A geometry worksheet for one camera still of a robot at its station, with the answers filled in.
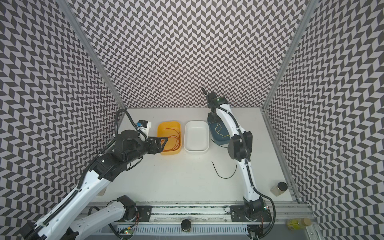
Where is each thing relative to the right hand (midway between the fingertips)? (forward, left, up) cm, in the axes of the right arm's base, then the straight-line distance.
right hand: (220, 119), depth 97 cm
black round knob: (-57, +20, -2) cm, 60 cm away
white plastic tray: (-8, +16, -8) cm, 20 cm away
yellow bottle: (-57, -27, -4) cm, 64 cm away
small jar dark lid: (-43, -26, -5) cm, 50 cm away
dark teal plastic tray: (-12, +2, -6) cm, 14 cm away
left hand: (-25, +31, +17) cm, 43 cm away
